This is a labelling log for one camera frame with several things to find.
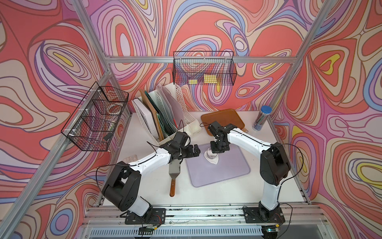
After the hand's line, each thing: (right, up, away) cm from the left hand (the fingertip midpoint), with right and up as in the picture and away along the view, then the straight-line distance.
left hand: (196, 153), depth 86 cm
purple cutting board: (+4, -12, +3) cm, 13 cm away
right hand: (+13, -2, +3) cm, 13 cm away
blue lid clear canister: (+45, +25, +8) cm, 52 cm away
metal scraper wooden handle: (-13, -11, +3) cm, 18 cm away
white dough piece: (+8, -3, +3) cm, 9 cm away
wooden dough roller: (+36, +13, +21) cm, 44 cm away
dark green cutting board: (-17, +14, +5) cm, 23 cm away
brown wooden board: (-22, +22, -8) cm, 32 cm away
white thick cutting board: (-28, +21, -1) cm, 35 cm away
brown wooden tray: (+24, +23, +30) cm, 44 cm away
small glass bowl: (+8, 0, -3) cm, 8 cm away
